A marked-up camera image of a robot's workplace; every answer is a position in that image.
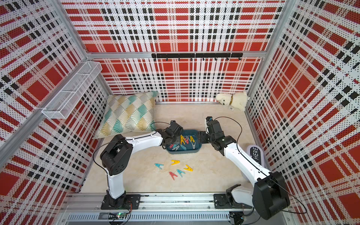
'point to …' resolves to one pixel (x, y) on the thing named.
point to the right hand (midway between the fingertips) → (205, 134)
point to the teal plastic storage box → (194, 133)
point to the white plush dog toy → (238, 101)
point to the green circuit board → (119, 215)
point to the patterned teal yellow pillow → (128, 113)
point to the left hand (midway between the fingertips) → (178, 137)
